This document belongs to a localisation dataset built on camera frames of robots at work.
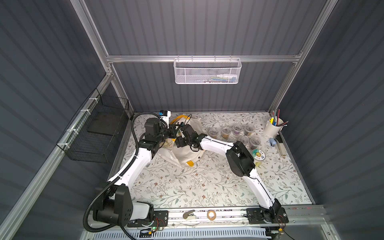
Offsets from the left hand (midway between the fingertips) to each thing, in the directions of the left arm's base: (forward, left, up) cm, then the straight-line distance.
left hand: (182, 126), depth 79 cm
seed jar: (+14, -45, -20) cm, 51 cm away
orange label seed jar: (+11, -28, -20) cm, 36 cm away
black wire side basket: (-8, +46, +1) cm, 46 cm away
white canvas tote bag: (-6, 0, -22) cm, 23 cm away
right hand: (+7, +3, -20) cm, 21 cm away
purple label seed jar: (+11, -20, -20) cm, 30 cm away
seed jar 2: (-9, -44, -17) cm, 48 cm away
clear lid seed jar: (+13, -36, -19) cm, 43 cm away
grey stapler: (+1, -62, -21) cm, 66 cm away
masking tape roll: (-39, -14, -25) cm, 49 cm away
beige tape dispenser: (-38, -3, -24) cm, 46 cm away
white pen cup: (+13, -61, -16) cm, 64 cm away
